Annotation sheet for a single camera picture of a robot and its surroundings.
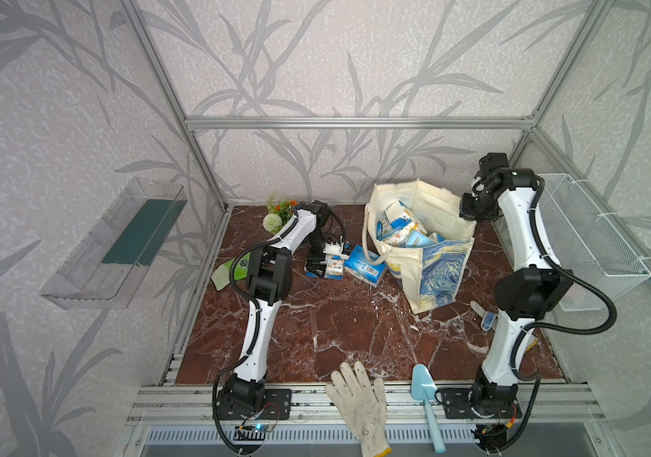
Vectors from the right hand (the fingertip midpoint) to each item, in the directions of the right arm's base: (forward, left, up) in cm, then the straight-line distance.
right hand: (463, 213), depth 87 cm
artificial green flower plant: (+9, +60, -8) cm, 61 cm away
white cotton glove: (-49, +32, -20) cm, 62 cm away
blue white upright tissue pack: (-8, +32, -16) cm, 37 cm away
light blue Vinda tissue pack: (-10, +16, 0) cm, 19 cm away
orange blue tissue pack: (+1, +20, -6) cm, 20 cm away
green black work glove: (-8, +80, -22) cm, 83 cm away
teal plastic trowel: (-43, +16, -22) cm, 51 cm away
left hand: (-3, +45, -20) cm, 49 cm away
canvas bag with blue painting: (-17, +11, -8) cm, 22 cm away
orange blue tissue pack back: (-9, +40, -17) cm, 45 cm away
